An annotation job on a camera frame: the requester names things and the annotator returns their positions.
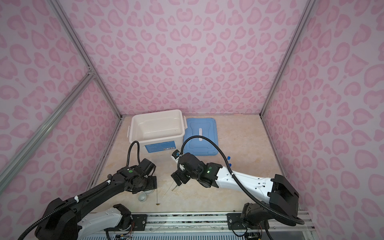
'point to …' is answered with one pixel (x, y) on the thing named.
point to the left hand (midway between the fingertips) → (151, 184)
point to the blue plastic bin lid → (199, 146)
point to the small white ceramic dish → (142, 197)
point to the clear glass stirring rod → (167, 191)
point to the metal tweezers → (174, 188)
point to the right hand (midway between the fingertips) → (178, 169)
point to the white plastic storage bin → (158, 131)
